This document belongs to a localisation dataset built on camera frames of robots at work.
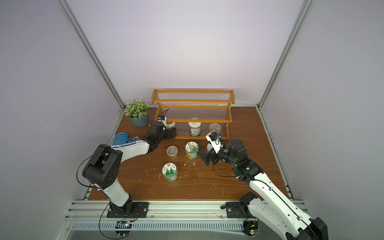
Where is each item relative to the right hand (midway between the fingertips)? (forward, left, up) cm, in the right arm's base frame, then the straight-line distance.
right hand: (205, 143), depth 72 cm
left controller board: (-33, +40, -26) cm, 58 cm away
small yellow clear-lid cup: (+22, -7, -16) cm, 28 cm away
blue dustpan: (+16, +57, -22) cm, 63 cm away
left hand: (+20, +22, -13) cm, 32 cm away
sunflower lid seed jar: (+4, +8, -14) cm, 17 cm away
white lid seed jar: (+6, -3, -15) cm, 16 cm away
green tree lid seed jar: (-9, +19, -14) cm, 25 cm away
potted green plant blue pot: (+28, +46, -7) cm, 54 cm away
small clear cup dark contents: (+4, +20, -17) cm, 27 cm away
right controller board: (-31, -22, -24) cm, 45 cm away
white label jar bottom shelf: (+19, +7, -13) cm, 24 cm away
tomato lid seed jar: (+19, +22, -11) cm, 31 cm away
